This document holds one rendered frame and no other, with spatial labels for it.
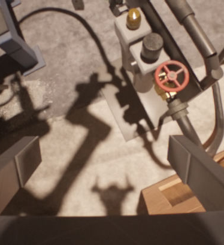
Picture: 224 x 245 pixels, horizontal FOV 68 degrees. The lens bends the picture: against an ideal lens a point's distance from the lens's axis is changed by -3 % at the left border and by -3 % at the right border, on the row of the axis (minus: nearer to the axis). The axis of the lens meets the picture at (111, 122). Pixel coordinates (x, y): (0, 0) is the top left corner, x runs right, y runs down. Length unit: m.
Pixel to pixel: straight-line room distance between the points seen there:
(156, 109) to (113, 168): 0.36
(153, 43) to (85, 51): 0.65
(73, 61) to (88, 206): 0.76
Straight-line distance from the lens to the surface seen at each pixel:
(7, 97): 1.12
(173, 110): 0.43
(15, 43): 0.94
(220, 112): 0.95
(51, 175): 0.95
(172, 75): 0.39
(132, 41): 0.48
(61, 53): 1.06
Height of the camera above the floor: 0.86
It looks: 81 degrees down
